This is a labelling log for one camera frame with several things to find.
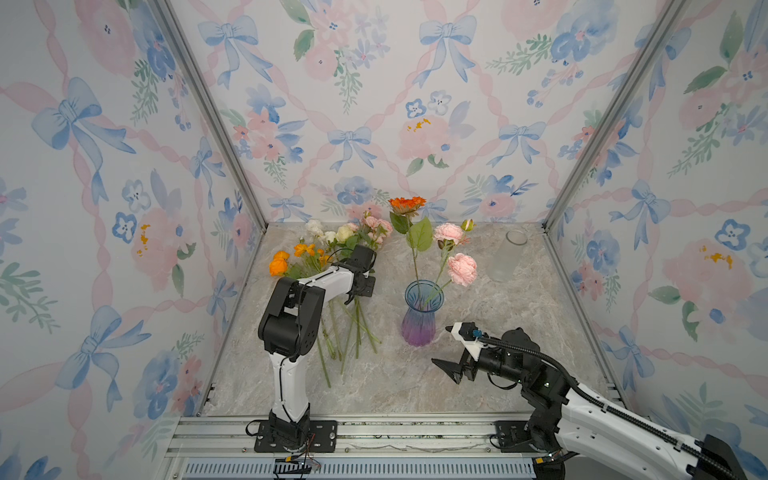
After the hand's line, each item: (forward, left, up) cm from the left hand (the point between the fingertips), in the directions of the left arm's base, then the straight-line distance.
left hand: (363, 283), depth 101 cm
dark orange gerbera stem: (-5, -16, +30) cm, 34 cm away
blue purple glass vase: (-15, -18, -1) cm, 24 cm away
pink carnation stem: (-16, -24, +30) cm, 41 cm away
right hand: (-26, -22, +13) cm, 36 cm away
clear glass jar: (+4, -46, +7) cm, 47 cm away
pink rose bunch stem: (-13, 0, -2) cm, 14 cm away
